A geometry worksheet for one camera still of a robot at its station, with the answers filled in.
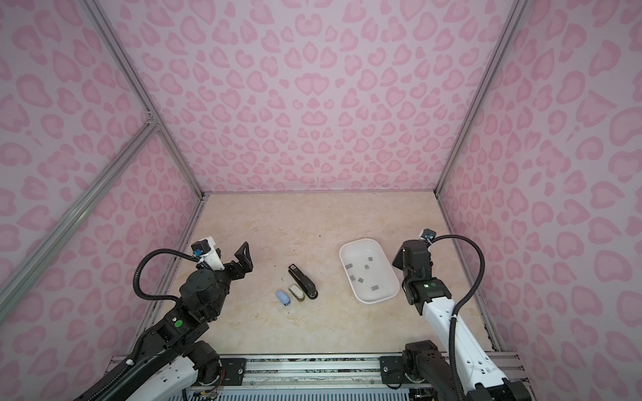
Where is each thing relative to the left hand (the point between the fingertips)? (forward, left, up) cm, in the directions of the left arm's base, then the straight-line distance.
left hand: (235, 243), depth 72 cm
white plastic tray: (+2, -42, -27) cm, 50 cm away
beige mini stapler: (-5, -16, -23) cm, 28 cm away
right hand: (+3, -52, -10) cm, 53 cm away
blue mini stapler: (-7, -11, -24) cm, 27 cm away
